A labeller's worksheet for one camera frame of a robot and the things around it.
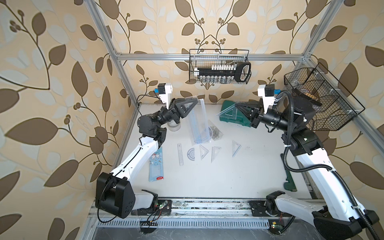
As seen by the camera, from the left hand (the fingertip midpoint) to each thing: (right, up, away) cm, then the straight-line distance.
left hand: (194, 103), depth 53 cm
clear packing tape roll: (-15, -11, +50) cm, 53 cm away
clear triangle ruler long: (+13, -27, +44) cm, 53 cm away
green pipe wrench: (+51, -42, +28) cm, 72 cm away
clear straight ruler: (-10, -28, +41) cm, 51 cm away
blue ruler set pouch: (-24, -36, +36) cm, 56 cm away
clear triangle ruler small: (+5, -27, +44) cm, 51 cm away
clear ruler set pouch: (+3, -11, +10) cm, 16 cm away
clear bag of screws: (+15, -16, +52) cm, 57 cm away
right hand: (+16, 0, +3) cm, 16 cm away
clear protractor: (-4, -28, +41) cm, 50 cm away
